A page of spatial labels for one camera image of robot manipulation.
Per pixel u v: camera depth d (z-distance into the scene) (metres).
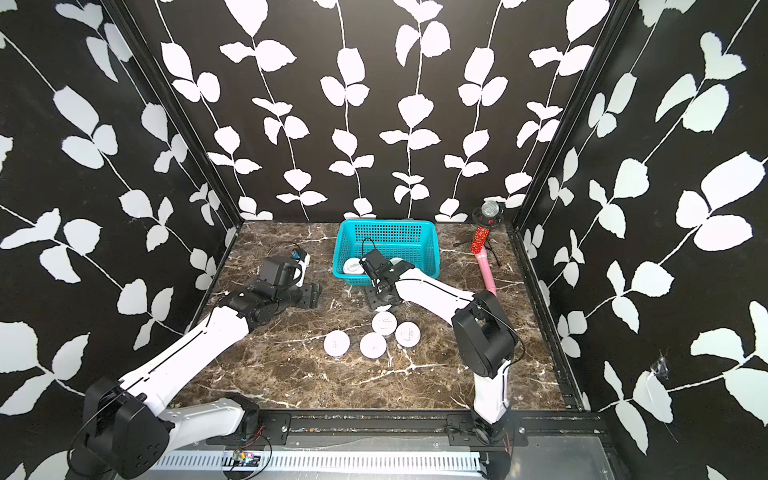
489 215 0.89
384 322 0.86
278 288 0.61
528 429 0.75
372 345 0.84
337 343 0.82
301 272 0.67
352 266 0.98
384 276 0.66
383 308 0.87
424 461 0.70
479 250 1.03
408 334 0.84
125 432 0.38
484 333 0.49
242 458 0.70
